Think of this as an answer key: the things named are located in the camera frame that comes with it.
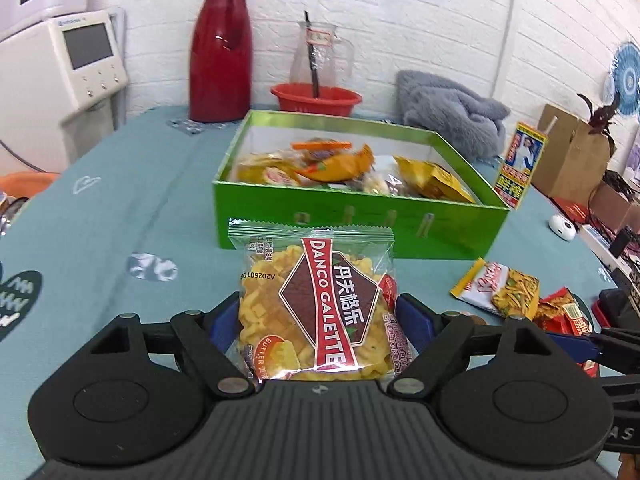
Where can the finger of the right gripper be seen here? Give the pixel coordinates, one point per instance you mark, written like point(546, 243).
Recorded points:
point(614, 348)
point(623, 391)

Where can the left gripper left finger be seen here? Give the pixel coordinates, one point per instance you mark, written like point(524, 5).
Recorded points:
point(136, 391)

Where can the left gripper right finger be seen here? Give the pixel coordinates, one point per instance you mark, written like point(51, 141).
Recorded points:
point(508, 393)

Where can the red snack bag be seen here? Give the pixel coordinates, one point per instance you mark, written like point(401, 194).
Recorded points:
point(562, 318)

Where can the snack stick mix bag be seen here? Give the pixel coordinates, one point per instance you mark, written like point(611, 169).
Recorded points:
point(498, 289)

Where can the yellow galette snack pack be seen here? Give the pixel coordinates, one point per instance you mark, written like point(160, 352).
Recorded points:
point(318, 304)

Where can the yellow snack bag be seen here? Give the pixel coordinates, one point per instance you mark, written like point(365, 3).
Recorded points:
point(432, 181)

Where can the clear candy wrapper pack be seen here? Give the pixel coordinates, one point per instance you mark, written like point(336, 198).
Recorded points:
point(381, 183)

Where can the yellow bread snack pack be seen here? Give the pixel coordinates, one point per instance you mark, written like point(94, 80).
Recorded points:
point(276, 168)

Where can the orange snack bag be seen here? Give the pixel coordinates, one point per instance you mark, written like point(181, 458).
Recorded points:
point(340, 167)

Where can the nut snack pack orange trim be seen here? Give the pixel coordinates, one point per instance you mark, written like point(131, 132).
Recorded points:
point(318, 149)

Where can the white power strip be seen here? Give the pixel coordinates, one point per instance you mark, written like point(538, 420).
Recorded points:
point(601, 248)

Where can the black power adapter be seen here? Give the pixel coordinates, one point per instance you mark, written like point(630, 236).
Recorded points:
point(621, 241)

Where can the small white round device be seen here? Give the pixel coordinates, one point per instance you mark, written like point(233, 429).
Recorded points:
point(562, 227)

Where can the red booklet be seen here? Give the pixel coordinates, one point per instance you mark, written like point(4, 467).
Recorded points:
point(574, 212)

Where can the teal tablecloth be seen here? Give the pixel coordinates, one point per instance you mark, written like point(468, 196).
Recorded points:
point(130, 228)

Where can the brown cardboard box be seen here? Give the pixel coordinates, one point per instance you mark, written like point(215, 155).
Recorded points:
point(573, 161)

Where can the juice carton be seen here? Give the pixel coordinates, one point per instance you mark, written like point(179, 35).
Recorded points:
point(516, 172)

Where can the dark purple plant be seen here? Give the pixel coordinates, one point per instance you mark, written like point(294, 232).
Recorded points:
point(600, 119)

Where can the orange plastic stool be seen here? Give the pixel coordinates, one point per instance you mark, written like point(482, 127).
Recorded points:
point(26, 183)

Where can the green cardboard box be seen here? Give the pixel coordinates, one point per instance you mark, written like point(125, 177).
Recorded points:
point(423, 228)

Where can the grey fluffy cloth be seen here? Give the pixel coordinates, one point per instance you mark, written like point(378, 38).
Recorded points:
point(472, 124)

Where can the blue paper fan decoration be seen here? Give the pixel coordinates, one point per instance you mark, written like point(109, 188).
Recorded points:
point(623, 78)

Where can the white water dispenser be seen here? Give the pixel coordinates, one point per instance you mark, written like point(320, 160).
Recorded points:
point(58, 79)

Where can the red plastic basket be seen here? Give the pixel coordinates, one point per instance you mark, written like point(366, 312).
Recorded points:
point(298, 97)

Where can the red thermos jug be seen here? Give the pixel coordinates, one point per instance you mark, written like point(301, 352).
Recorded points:
point(221, 62)

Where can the black straw in pitcher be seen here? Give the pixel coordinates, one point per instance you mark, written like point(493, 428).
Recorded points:
point(315, 86)

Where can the glass pitcher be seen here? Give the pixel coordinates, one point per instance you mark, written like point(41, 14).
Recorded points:
point(334, 56)

